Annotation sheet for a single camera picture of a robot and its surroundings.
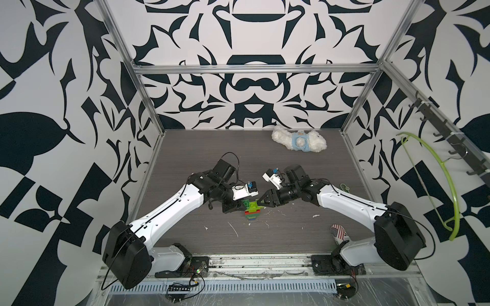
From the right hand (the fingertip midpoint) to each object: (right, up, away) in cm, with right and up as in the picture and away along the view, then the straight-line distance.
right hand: (261, 200), depth 78 cm
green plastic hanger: (+57, +3, -21) cm, 61 cm away
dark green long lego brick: (-3, -8, +6) cm, 11 cm away
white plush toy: (+21, +25, +21) cm, 39 cm away
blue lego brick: (-3, -10, +7) cm, 13 cm away
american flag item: (+32, -14, +1) cm, 35 cm away
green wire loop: (+43, +1, +18) cm, 47 cm away
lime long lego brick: (-3, -3, -1) cm, 4 cm away
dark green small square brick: (-6, -1, +1) cm, 6 cm away
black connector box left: (-34, -31, -5) cm, 46 cm away
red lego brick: (-5, -5, 0) cm, 7 cm away
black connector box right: (+30, -31, -7) cm, 44 cm away
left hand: (-8, +1, -1) cm, 8 cm away
